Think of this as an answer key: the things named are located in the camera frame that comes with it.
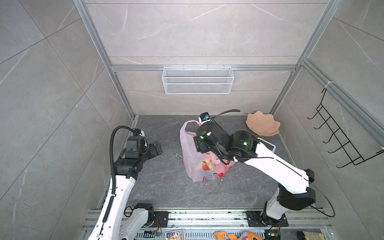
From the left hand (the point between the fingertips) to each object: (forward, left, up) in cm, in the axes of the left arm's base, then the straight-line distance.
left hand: (152, 143), depth 74 cm
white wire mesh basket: (+47, -26, +6) cm, 54 cm away
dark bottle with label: (-40, -71, -19) cm, 84 cm away
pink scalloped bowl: (+30, -76, -23) cm, 84 cm away
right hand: (-4, -25, +10) cm, 27 cm away
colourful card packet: (-37, -12, -22) cm, 44 cm away
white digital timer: (+9, -72, -20) cm, 75 cm away
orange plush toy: (-39, -43, -17) cm, 60 cm away
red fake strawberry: (-6, -28, -17) cm, 33 cm away
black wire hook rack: (-4, -89, +9) cm, 90 cm away
